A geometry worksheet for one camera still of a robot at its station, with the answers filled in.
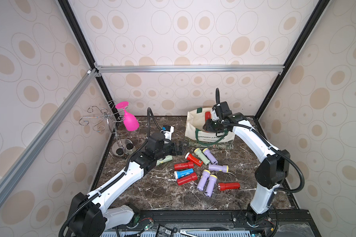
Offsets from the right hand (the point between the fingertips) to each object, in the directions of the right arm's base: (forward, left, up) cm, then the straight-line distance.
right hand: (212, 126), depth 88 cm
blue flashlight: (-24, +19, -16) cm, 34 cm away
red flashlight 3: (+3, +3, +6) cm, 7 cm away
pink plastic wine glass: (-2, +48, +5) cm, 48 cm away
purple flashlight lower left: (-23, +4, -17) cm, 29 cm away
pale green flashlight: (-13, +27, -18) cm, 35 cm away
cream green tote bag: (-3, +11, +1) cm, 11 cm away
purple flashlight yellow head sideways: (-19, -8, -17) cm, 27 cm away
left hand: (-17, +14, +5) cm, 22 cm away
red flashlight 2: (-17, +13, -16) cm, 27 cm away
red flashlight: (-12, +12, -17) cm, 24 cm away
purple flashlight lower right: (-25, -1, -18) cm, 31 cm away
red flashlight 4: (-29, -6, -17) cm, 35 cm away
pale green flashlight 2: (-10, +5, -17) cm, 21 cm away
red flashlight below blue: (-25, +11, -17) cm, 32 cm away
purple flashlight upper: (-9, 0, -17) cm, 19 cm away
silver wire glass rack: (-11, +55, -9) cm, 57 cm away
